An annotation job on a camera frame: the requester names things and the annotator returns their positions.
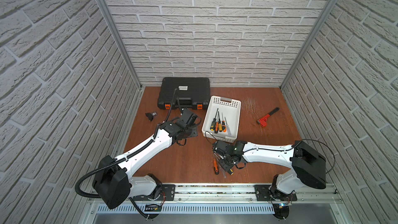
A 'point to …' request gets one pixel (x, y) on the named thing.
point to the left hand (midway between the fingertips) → (194, 127)
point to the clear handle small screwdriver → (222, 171)
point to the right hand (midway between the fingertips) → (225, 162)
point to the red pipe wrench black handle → (263, 121)
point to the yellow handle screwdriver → (219, 124)
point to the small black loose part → (151, 115)
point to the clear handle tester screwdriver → (228, 127)
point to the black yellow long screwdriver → (212, 126)
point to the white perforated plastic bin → (222, 119)
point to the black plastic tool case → (179, 93)
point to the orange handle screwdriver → (216, 166)
